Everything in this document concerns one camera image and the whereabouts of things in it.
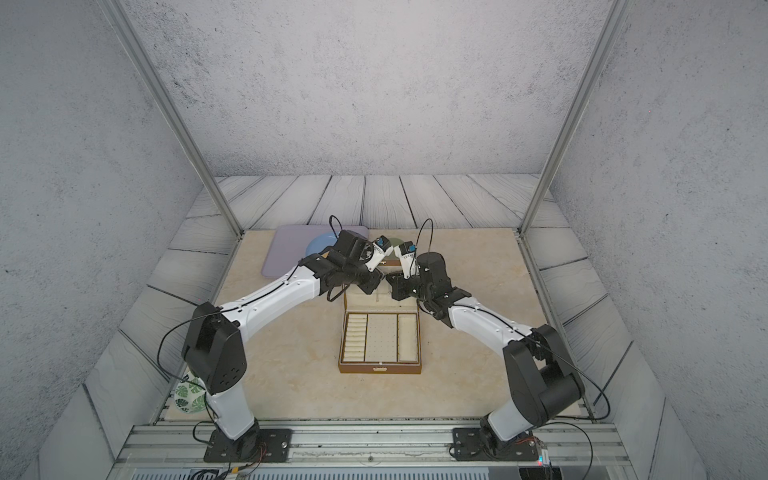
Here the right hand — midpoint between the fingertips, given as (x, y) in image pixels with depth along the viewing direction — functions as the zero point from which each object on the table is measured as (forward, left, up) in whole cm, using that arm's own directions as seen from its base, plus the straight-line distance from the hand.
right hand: (387, 277), depth 85 cm
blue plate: (+26, +26, -13) cm, 39 cm away
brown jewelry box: (-11, +2, -12) cm, 17 cm away
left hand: (+1, 0, 0) cm, 1 cm away
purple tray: (+27, +41, -17) cm, 52 cm away
